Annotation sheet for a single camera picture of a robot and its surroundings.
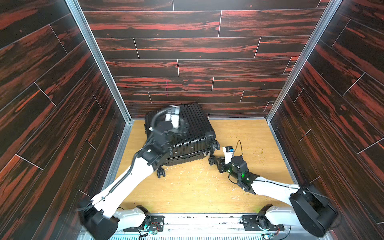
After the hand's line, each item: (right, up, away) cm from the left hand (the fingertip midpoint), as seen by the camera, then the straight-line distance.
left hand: (176, 117), depth 70 cm
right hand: (+24, -22, +18) cm, 37 cm away
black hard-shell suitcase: (+10, -11, +10) cm, 18 cm away
